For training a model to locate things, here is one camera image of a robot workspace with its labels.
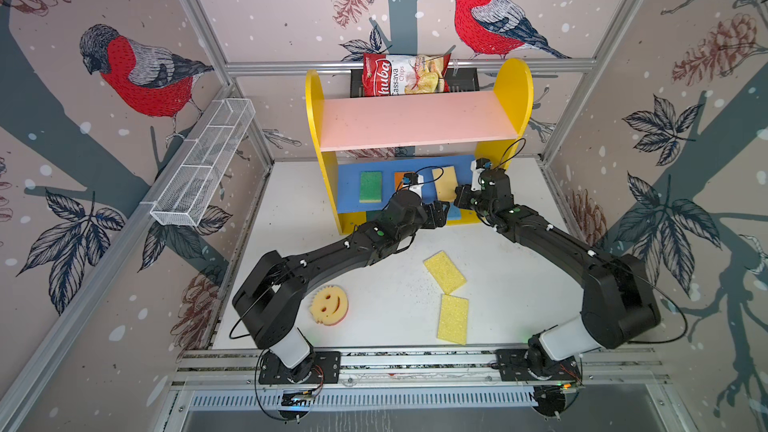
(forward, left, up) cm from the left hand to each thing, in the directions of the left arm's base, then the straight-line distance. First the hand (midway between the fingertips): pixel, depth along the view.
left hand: (442, 205), depth 79 cm
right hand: (+9, -5, -5) cm, 11 cm away
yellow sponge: (-10, -3, -21) cm, 24 cm away
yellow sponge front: (-23, -3, -22) cm, 32 cm away
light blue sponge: (-3, -3, 0) cm, 4 cm away
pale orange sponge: (+13, -3, -5) cm, 15 cm away
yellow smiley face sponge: (-19, +31, -21) cm, 42 cm away
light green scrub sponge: (+13, +20, -8) cm, 25 cm away
